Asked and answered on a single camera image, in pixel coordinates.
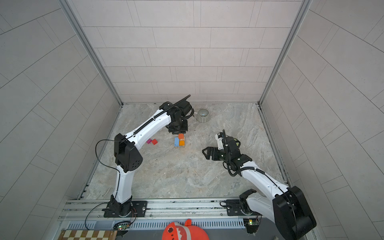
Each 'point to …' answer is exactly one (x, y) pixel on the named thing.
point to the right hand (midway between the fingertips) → (208, 151)
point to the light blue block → (176, 142)
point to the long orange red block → (181, 136)
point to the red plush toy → (184, 231)
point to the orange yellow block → (181, 143)
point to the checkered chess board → (87, 234)
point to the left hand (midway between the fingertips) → (188, 131)
